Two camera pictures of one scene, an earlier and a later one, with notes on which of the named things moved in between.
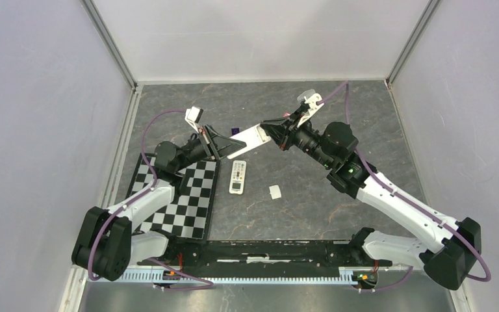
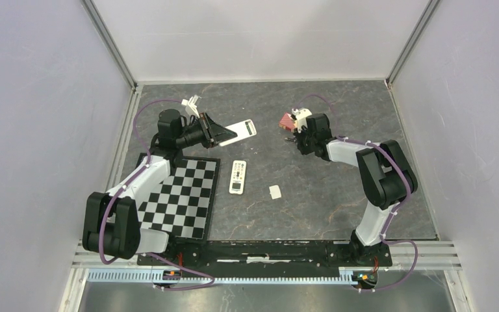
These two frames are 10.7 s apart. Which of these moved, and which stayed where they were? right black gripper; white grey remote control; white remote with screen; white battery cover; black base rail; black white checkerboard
Moved: right black gripper; white grey remote control
Stayed: white battery cover; white remote with screen; black base rail; black white checkerboard
